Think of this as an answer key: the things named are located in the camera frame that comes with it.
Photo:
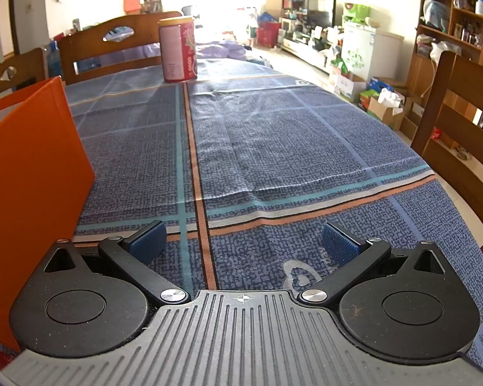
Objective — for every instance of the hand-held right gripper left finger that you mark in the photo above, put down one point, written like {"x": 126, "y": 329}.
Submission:
{"x": 149, "y": 242}

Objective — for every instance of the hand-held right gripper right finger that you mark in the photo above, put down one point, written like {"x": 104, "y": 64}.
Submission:
{"x": 340, "y": 245}

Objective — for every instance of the orange cardboard box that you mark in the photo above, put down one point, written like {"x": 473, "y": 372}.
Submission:
{"x": 32, "y": 189}

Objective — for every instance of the blue patterned tablecloth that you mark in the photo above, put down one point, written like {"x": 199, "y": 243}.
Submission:
{"x": 285, "y": 148}

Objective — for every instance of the open brown cardboard box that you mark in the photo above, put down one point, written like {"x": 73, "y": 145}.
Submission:
{"x": 382, "y": 114}

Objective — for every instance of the wooden slatted chair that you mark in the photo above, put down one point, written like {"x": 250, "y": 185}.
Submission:
{"x": 446, "y": 128}

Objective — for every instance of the red cylindrical can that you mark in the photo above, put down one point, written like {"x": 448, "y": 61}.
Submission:
{"x": 179, "y": 52}

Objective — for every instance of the white chest freezer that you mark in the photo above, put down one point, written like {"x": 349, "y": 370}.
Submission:
{"x": 370, "y": 48}

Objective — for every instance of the white television stand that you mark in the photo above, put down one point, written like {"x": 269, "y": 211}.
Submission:
{"x": 306, "y": 46}

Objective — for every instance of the blue water jug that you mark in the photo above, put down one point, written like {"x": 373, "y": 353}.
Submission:
{"x": 53, "y": 62}

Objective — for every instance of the purple bedding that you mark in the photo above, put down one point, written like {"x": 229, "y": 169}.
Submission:
{"x": 221, "y": 50}

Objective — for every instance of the wooden chair with oval cutout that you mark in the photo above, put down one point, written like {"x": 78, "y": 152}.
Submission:
{"x": 28, "y": 68}
{"x": 88, "y": 44}

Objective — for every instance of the white plastic bag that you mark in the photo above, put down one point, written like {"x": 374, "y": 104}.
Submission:
{"x": 442, "y": 50}

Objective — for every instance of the red plastic basket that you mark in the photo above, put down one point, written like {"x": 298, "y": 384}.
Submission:
{"x": 269, "y": 35}

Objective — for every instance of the black television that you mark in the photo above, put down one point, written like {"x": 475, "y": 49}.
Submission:
{"x": 320, "y": 18}

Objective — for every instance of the green cardboard box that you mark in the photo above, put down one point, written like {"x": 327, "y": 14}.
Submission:
{"x": 356, "y": 13}

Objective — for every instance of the orange-red paper bag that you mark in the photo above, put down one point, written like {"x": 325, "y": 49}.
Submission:
{"x": 131, "y": 2}

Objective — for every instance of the tall wooden shelf unit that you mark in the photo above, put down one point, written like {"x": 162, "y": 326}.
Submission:
{"x": 453, "y": 28}

